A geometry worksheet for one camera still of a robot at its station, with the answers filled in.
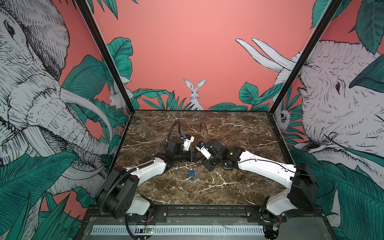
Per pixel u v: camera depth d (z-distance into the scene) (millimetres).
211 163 700
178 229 703
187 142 781
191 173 881
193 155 746
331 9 700
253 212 750
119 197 421
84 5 695
